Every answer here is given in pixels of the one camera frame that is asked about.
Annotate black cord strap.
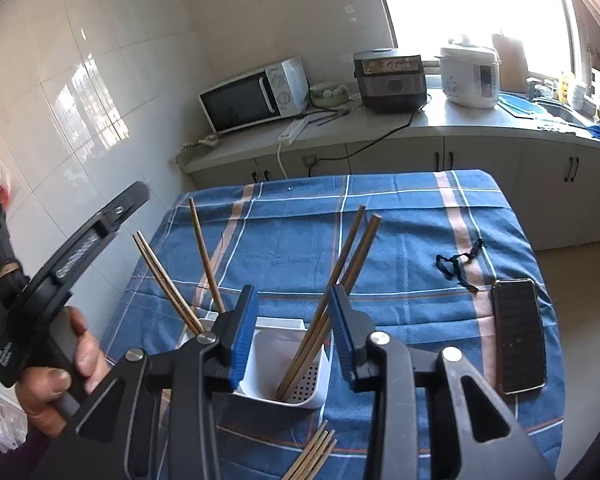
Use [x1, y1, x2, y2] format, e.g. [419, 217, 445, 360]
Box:
[435, 238, 486, 291]

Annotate white power strip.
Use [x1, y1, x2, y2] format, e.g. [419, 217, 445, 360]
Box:
[277, 117, 311, 178]

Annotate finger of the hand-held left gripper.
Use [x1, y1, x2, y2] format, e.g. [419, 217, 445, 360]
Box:
[77, 181, 152, 250]

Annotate black power cable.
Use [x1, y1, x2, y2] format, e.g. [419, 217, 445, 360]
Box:
[307, 92, 433, 178]

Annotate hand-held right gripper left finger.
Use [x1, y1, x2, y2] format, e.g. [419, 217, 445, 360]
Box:
[30, 284, 261, 480]

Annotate white microwave oven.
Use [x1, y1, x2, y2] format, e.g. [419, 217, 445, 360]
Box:
[198, 56, 311, 134]

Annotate stack of white bowls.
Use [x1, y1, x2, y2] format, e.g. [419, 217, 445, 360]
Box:
[571, 82, 593, 111]

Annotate black rice cooker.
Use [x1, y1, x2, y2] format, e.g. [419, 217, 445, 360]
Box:
[352, 49, 428, 113]

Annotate kitchen window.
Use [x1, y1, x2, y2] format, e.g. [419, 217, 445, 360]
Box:
[370, 0, 581, 91]

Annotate white electric pressure cooker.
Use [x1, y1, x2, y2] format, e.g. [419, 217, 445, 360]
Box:
[434, 35, 503, 109]

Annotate white kitchen base cabinets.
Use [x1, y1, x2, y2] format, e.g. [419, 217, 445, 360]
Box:
[177, 110, 600, 251]

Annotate person's left hand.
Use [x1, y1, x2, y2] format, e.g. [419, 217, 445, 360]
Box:
[19, 306, 114, 437]

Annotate metal faucet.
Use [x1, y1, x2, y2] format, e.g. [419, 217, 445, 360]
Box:
[526, 77, 556, 103]

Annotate red plastic bag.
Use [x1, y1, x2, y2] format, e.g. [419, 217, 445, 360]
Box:
[0, 160, 13, 206]

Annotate brown wooden chopstick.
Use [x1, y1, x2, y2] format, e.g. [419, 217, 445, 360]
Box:
[276, 205, 367, 400]
[280, 214, 382, 402]
[188, 197, 226, 315]

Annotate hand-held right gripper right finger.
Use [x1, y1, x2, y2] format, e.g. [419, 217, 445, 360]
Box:
[329, 284, 556, 480]

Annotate black smartphone clear case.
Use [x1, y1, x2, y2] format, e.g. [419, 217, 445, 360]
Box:
[491, 278, 548, 396]

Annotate white utensil holder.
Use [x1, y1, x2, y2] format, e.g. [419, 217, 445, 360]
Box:
[182, 311, 331, 409]

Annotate metal kitchen sink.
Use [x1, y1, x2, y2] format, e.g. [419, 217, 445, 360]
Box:
[535, 100, 588, 126]

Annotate pale wooden chopstick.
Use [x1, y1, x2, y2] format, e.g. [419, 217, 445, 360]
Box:
[132, 234, 200, 336]
[136, 230, 206, 333]

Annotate blue plaid tablecloth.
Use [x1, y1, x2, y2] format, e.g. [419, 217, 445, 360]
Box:
[100, 169, 566, 480]

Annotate wooden cutting board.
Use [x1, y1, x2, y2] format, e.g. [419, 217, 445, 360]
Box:
[491, 33, 528, 92]

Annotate blue plastic tray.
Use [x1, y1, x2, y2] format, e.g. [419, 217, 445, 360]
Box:
[499, 92, 538, 117]

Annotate pile of wooden chopsticks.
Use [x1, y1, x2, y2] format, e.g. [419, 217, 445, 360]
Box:
[280, 420, 338, 480]

